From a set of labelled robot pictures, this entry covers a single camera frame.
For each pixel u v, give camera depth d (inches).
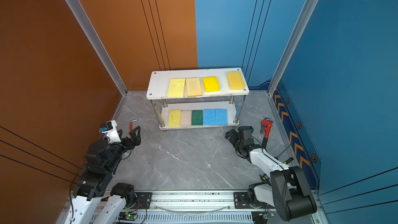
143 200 29.1
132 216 27.4
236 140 31.7
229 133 32.7
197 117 37.3
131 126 39.5
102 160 19.6
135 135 24.8
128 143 23.7
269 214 27.2
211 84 29.1
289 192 16.2
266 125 39.1
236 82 30.0
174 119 37.1
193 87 28.9
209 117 38.0
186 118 37.3
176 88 28.5
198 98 37.1
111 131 22.9
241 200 28.5
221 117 38.0
